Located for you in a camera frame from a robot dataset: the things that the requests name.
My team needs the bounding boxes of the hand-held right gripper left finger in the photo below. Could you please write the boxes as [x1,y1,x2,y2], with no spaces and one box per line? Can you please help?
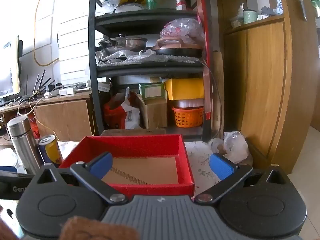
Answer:
[27,151,128,204]

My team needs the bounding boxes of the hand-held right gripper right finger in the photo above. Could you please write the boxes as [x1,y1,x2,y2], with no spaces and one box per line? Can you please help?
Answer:
[194,152,292,204]

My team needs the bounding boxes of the red cardboard box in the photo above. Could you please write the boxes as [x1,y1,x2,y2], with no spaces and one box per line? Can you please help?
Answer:
[59,134,195,197]

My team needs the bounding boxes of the glass jar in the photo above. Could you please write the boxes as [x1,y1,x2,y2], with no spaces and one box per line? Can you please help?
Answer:
[0,148,20,173]

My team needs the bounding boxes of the stainless steel thermos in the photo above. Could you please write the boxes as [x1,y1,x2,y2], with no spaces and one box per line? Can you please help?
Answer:
[7,116,43,175]

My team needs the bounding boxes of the yellow and blue can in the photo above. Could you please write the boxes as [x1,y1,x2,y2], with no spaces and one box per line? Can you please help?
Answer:
[38,134,64,165]

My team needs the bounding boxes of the red and white plastic bag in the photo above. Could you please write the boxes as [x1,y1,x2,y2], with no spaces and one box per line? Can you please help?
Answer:
[103,92,141,130]

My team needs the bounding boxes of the orange plastic basket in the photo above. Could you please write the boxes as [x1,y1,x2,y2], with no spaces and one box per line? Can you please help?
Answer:
[171,106,204,128]

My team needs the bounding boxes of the wooden media console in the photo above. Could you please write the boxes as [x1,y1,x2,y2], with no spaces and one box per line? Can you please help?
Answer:
[0,90,95,144]

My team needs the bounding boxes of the brown fuzzy cloth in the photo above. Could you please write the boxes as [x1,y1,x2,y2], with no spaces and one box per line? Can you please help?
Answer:
[58,216,139,240]

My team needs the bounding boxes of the clear plastic container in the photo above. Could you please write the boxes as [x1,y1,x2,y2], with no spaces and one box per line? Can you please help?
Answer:
[174,99,204,109]

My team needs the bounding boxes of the leaning cardboard sheet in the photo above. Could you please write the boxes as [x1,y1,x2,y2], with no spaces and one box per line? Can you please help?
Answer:
[212,51,225,138]

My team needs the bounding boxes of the brown cardboard box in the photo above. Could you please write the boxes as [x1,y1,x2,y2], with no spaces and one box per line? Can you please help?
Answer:
[139,97,168,129]

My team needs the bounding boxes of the white power adapter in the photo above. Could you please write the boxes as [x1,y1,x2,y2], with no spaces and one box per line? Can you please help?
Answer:
[59,87,77,96]

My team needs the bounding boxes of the yellow box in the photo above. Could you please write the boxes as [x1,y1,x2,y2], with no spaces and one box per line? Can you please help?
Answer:
[164,78,205,101]

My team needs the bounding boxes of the green box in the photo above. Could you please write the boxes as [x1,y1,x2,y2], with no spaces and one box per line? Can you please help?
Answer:
[139,82,167,99]

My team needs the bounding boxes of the wooden cabinet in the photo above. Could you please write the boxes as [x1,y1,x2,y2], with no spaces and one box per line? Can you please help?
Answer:
[216,0,320,175]

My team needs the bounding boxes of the black router with antennas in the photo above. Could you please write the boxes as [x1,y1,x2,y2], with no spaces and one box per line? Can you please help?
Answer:
[23,69,56,98]

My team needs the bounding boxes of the black metal shelf rack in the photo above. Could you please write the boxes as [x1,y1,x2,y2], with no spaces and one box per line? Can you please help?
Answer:
[88,0,218,141]

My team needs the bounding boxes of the flat screen monitor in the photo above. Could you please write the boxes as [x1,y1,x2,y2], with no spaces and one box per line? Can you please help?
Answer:
[0,35,22,101]

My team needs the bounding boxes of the steel cooking pot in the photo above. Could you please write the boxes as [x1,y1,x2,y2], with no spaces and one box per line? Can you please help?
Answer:
[98,33,148,51]

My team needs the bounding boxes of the tall red carton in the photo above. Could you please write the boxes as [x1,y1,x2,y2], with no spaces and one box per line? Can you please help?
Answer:
[197,0,213,119]

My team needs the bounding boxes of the clay pot with lid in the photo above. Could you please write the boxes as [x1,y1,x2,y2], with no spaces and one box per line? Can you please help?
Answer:
[151,37,203,57]

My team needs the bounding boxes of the pink printed plastic bag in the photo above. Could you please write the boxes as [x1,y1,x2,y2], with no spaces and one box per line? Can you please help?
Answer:
[160,18,206,46]

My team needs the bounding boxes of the green mug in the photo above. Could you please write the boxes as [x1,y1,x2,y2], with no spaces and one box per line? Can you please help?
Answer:
[243,9,258,25]

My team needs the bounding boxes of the white bowl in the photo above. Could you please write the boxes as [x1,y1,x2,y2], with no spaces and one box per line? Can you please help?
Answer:
[114,3,146,13]

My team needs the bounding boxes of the crumpled white plastic bag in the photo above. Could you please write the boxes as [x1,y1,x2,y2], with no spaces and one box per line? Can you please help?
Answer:
[101,0,122,14]

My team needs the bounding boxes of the black cable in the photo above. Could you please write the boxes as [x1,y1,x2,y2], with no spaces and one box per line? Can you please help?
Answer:
[199,59,223,131]

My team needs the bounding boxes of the yellow cable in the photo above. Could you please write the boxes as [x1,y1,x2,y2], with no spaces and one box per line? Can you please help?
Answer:
[34,0,60,67]

